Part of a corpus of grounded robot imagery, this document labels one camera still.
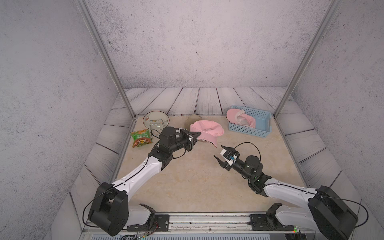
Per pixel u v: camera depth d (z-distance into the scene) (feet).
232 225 2.39
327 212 1.36
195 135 2.43
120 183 1.45
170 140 1.99
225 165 2.30
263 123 3.79
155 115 3.33
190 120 3.62
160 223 2.39
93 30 2.51
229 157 2.09
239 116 3.76
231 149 2.38
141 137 3.33
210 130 2.66
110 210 1.33
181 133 2.34
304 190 1.57
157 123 3.23
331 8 2.34
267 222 2.14
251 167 2.01
